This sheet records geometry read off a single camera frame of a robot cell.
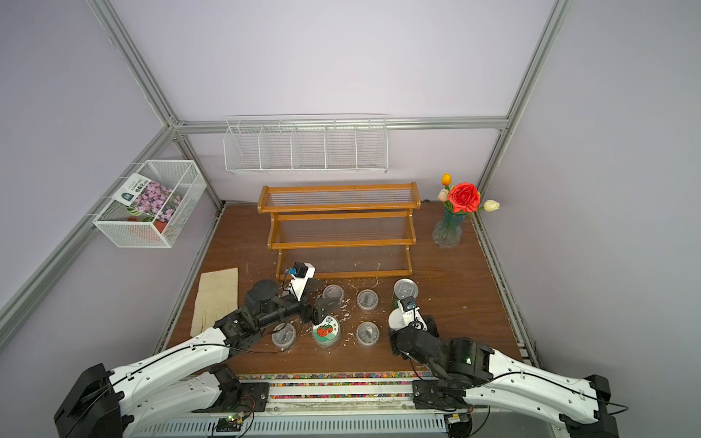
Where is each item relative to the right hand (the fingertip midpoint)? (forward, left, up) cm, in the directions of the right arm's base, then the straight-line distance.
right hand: (400, 324), depth 76 cm
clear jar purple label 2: (-1, +9, -6) cm, 11 cm away
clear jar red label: (+10, +9, -6) cm, 15 cm away
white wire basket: (+22, +79, +18) cm, 84 cm away
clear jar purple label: (-1, +34, -5) cm, 34 cm away
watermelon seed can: (+11, -2, 0) cm, 11 cm away
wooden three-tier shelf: (+36, +18, -3) cm, 41 cm away
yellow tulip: (+40, -17, +18) cm, 47 cm away
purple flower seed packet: (+26, +69, +24) cm, 77 cm away
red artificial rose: (+25, -17, +25) cm, 39 cm away
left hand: (+7, +20, +7) cm, 22 cm away
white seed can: (0, +1, +3) cm, 3 cm away
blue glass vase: (+34, -21, -2) cm, 40 cm away
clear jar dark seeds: (+13, +20, -6) cm, 25 cm away
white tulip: (+30, -29, +17) cm, 45 cm away
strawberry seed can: (-2, +21, -3) cm, 21 cm away
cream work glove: (+13, +60, -10) cm, 62 cm away
